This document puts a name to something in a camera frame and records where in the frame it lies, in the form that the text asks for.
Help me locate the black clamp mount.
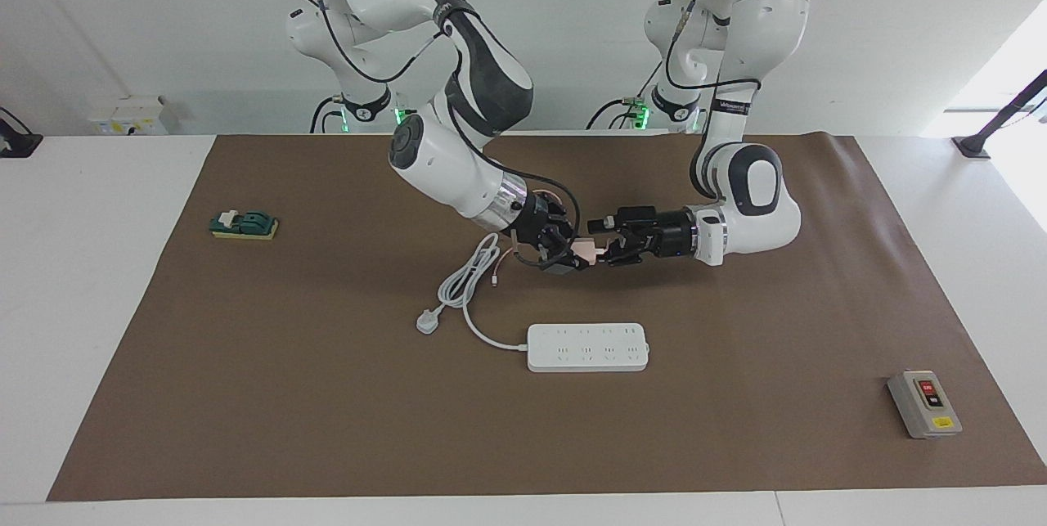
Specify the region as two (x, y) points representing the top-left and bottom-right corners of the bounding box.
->
(0, 106), (43, 159)

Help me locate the black right arm base cable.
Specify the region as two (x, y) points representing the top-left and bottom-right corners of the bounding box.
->
(309, 97), (344, 134)

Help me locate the brown table mat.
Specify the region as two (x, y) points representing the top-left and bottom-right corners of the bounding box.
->
(47, 133), (1047, 502)

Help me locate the white power cord with plug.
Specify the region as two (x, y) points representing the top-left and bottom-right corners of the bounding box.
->
(416, 233), (531, 351)

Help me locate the pink charging cable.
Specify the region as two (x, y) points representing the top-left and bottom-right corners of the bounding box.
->
(491, 195), (577, 288)

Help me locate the grey on-off switch box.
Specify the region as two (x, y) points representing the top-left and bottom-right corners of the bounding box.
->
(887, 370), (964, 439)

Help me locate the black arm base cable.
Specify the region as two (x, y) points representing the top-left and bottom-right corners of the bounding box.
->
(585, 60), (663, 132)
(309, 97), (344, 134)

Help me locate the white wall outlet box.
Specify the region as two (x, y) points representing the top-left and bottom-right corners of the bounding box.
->
(88, 97), (169, 136)

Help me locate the black left arm base cable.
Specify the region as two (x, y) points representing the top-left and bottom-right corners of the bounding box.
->
(585, 60), (663, 132)

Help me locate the black angled stand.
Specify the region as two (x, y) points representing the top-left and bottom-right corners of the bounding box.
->
(953, 68), (1047, 159)

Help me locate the green circuit board module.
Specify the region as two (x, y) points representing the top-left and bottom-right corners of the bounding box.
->
(209, 209), (280, 241)

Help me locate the white power strip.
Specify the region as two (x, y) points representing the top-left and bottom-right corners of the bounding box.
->
(526, 323), (651, 373)

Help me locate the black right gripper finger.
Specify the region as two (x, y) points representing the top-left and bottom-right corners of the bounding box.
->
(540, 252), (586, 277)
(544, 223), (590, 265)

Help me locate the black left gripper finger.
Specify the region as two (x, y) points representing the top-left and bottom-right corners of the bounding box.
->
(587, 207), (655, 234)
(605, 236), (655, 267)

